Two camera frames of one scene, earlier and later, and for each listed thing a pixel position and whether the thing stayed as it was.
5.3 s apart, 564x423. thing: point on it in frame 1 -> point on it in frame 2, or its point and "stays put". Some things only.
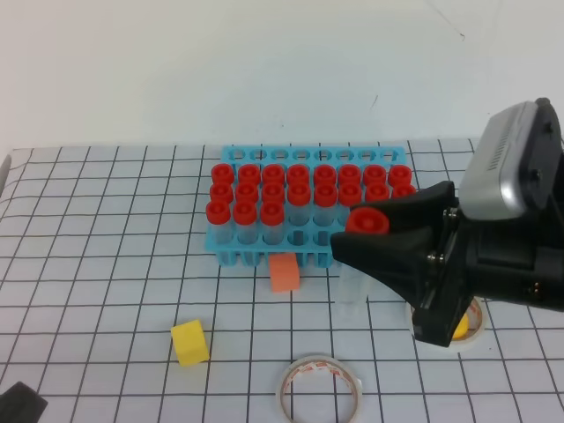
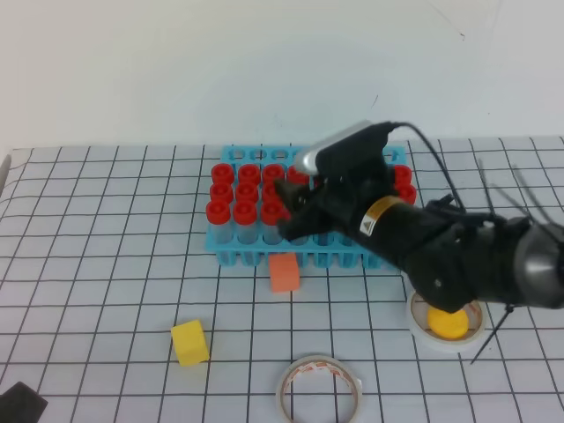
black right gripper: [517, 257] -> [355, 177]
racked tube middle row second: [247, 192] stays put
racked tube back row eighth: [399, 175] stays put
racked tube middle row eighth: [403, 190] stays put
